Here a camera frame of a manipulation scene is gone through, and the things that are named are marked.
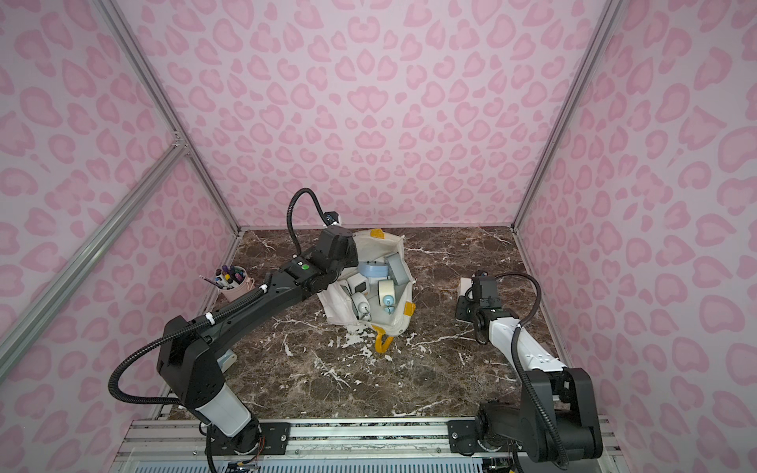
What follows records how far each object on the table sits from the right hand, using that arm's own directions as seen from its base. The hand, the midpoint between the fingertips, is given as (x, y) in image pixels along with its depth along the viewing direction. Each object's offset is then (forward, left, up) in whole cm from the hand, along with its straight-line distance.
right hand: (466, 303), depth 90 cm
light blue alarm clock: (+10, +28, +4) cm, 30 cm away
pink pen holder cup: (+2, +70, +8) cm, 71 cm away
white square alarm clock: (+6, 0, 0) cm, 6 cm away
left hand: (+9, +34, +19) cm, 40 cm away
